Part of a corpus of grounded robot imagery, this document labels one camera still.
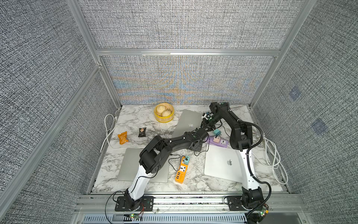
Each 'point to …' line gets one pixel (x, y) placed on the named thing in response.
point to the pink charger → (216, 139)
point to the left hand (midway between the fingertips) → (198, 146)
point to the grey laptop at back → (189, 120)
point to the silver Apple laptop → (223, 163)
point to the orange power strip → (182, 171)
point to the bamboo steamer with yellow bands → (159, 118)
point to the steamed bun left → (160, 109)
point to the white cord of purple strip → (274, 159)
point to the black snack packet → (142, 132)
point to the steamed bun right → (166, 113)
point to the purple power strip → (223, 142)
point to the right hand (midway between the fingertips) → (201, 127)
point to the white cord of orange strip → (114, 118)
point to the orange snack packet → (122, 137)
